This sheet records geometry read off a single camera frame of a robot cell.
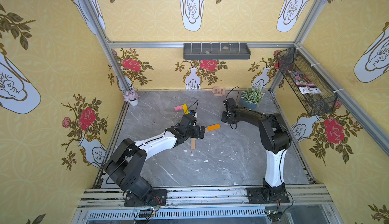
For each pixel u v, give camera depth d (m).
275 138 0.55
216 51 0.93
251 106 0.98
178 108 1.10
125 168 0.44
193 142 0.92
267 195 0.66
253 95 0.97
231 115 0.77
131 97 1.04
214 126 0.99
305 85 0.76
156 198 0.73
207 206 0.72
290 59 1.01
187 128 0.70
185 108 1.10
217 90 1.21
